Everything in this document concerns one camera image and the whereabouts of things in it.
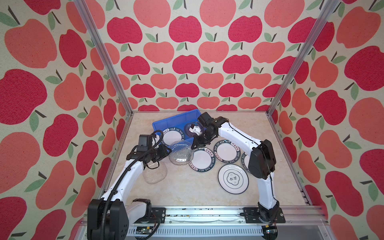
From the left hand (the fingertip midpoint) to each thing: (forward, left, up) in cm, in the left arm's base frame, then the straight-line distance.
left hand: (172, 151), depth 83 cm
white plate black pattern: (-11, -35, -13) cm, 39 cm away
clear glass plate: (0, -5, -2) cm, 6 cm away
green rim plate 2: (+1, -19, -13) cm, 23 cm away
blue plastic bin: (+31, -1, -9) cm, 32 cm away
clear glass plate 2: (-8, +11, -14) cm, 20 cm away
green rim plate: (+21, +3, -12) cm, 24 cm away
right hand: (+3, -13, 0) cm, 13 cm away
